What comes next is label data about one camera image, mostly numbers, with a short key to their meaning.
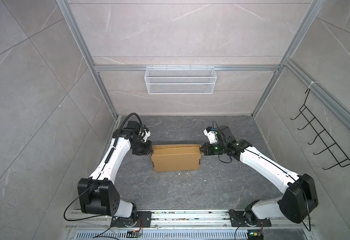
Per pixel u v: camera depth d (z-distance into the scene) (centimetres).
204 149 71
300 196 42
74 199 38
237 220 73
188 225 73
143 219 73
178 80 101
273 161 49
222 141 63
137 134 67
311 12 70
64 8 68
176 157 78
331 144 63
